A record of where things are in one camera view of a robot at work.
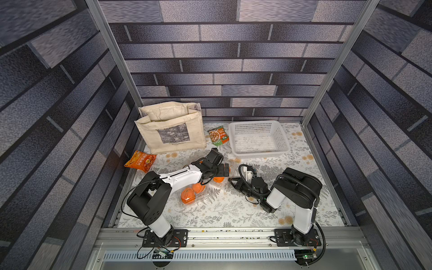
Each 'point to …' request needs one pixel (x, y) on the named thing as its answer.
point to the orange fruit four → (218, 179)
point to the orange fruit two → (188, 196)
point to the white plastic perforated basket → (253, 138)
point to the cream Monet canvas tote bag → (171, 126)
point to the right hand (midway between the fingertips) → (226, 179)
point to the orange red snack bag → (141, 161)
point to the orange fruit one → (198, 188)
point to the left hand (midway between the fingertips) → (224, 169)
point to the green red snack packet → (218, 135)
